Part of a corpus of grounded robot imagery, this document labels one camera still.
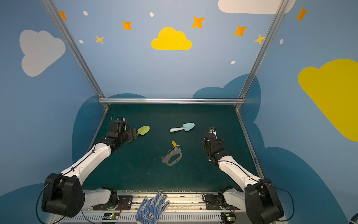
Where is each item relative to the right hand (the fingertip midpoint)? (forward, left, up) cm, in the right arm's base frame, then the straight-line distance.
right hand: (215, 138), depth 88 cm
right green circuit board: (-40, -5, -13) cm, 43 cm away
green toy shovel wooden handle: (+11, +52, -10) cm, 54 cm away
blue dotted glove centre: (-39, +36, -10) cm, 54 cm away
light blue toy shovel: (+16, +18, -12) cm, 27 cm away
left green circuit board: (-43, +57, -12) cm, 72 cm away
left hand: (0, +54, +3) cm, 54 cm away
